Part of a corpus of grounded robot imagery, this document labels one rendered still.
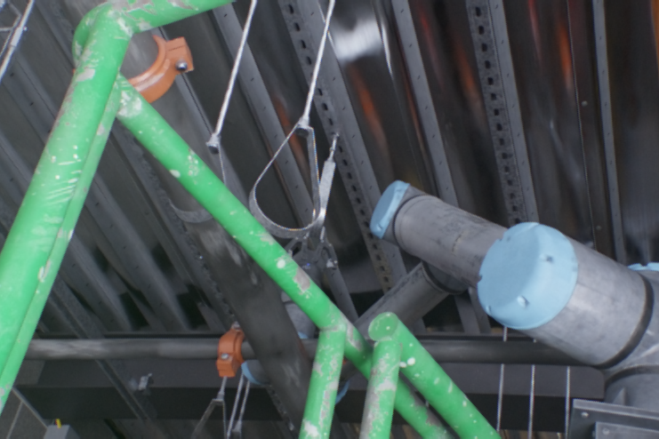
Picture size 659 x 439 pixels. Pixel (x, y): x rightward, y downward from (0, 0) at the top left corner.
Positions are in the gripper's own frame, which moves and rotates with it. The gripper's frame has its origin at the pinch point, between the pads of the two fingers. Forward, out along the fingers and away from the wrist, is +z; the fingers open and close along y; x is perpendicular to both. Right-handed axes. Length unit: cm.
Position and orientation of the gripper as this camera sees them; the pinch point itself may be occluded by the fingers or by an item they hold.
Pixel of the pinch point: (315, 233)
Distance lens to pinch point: 273.7
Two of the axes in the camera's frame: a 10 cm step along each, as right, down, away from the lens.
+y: -9.8, -2.1, -0.1
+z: 1.6, -7.9, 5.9
